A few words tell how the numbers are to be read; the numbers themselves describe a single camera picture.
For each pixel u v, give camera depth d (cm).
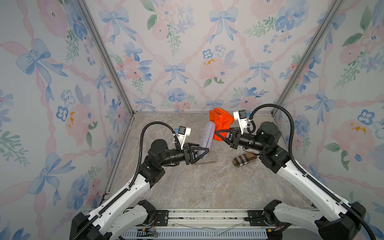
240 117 56
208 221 74
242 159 91
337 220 39
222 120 57
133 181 48
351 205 40
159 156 56
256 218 75
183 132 58
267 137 50
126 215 58
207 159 59
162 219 73
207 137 58
